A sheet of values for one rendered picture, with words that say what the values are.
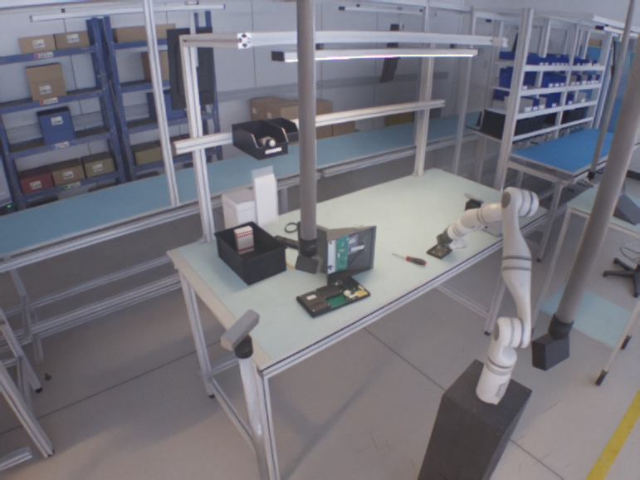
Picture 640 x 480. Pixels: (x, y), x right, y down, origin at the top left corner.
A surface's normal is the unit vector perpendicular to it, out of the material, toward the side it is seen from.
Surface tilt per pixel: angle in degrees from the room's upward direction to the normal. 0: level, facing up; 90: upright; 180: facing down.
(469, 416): 90
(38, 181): 90
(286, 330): 0
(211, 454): 0
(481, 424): 90
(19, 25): 90
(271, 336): 0
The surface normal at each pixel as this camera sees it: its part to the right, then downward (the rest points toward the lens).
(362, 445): 0.00, -0.87
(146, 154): 0.61, 0.39
